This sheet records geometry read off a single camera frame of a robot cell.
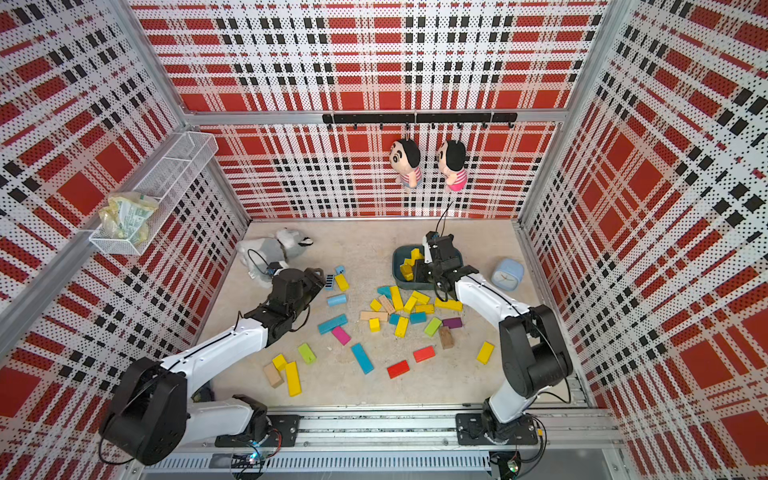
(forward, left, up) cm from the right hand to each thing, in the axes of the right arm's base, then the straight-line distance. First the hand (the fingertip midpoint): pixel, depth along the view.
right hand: (419, 266), depth 91 cm
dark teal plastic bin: (+12, +5, -8) cm, 15 cm away
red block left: (-27, +7, -13) cm, 30 cm away
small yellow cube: (-14, +14, -11) cm, 23 cm away
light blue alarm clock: (+1, -29, -6) cm, 30 cm away
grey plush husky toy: (+13, +47, -5) cm, 49 cm away
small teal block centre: (-11, 0, -12) cm, 16 cm away
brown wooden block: (-18, -8, -11) cm, 23 cm away
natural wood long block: (-11, +12, -12) cm, 20 cm away
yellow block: (-22, -19, -13) cm, 32 cm away
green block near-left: (-23, +33, -12) cm, 42 cm away
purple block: (-12, -10, -13) cm, 21 cm away
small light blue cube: (+7, +28, -11) cm, 30 cm away
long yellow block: (-30, +36, -12) cm, 48 cm away
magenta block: (-17, +24, -13) cm, 32 cm away
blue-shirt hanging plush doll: (+26, +4, +21) cm, 34 cm away
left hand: (-3, +29, +1) cm, 29 cm away
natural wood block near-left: (-29, +41, -10) cm, 52 cm away
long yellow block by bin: (-7, -11, -12) cm, 17 cm away
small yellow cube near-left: (-26, +41, -10) cm, 49 cm away
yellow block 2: (-15, +6, -12) cm, 20 cm away
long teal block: (-24, +17, -13) cm, 32 cm away
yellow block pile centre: (-6, 0, -11) cm, 13 cm away
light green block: (-14, -4, -12) cm, 19 cm away
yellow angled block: (-4, +7, -12) cm, 15 cm away
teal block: (-13, +28, -12) cm, 33 cm away
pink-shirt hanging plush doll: (+27, -11, +19) cm, 35 cm away
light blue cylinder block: (-6, +27, -11) cm, 29 cm away
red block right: (-22, -1, -13) cm, 26 cm away
